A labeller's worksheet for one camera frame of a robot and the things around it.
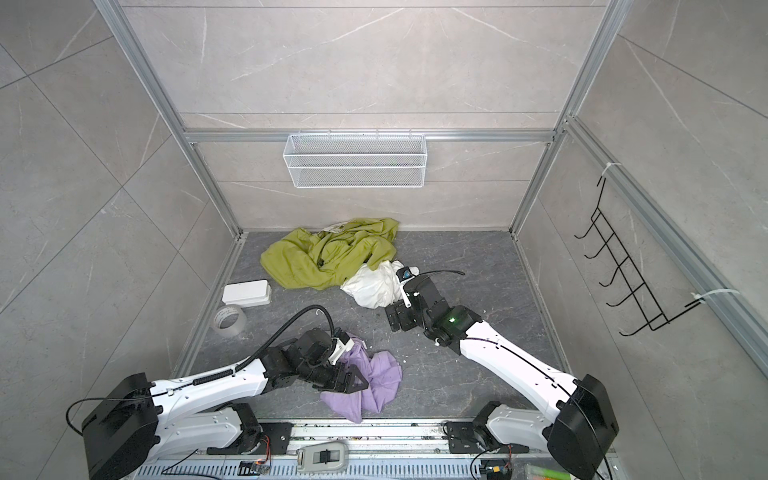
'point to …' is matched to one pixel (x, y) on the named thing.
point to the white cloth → (378, 288)
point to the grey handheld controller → (329, 457)
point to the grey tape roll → (229, 320)
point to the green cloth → (327, 258)
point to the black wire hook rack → (641, 296)
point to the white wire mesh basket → (355, 161)
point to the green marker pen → (545, 472)
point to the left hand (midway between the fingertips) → (359, 380)
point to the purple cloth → (382, 372)
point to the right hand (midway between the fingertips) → (403, 300)
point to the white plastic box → (247, 293)
